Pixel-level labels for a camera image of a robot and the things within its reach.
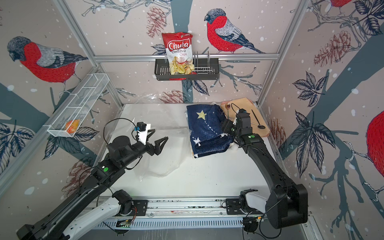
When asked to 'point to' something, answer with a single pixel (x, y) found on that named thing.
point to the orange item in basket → (71, 126)
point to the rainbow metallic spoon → (227, 106)
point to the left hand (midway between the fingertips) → (162, 131)
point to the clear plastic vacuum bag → (169, 120)
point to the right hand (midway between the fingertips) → (225, 122)
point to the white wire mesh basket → (78, 104)
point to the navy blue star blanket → (207, 136)
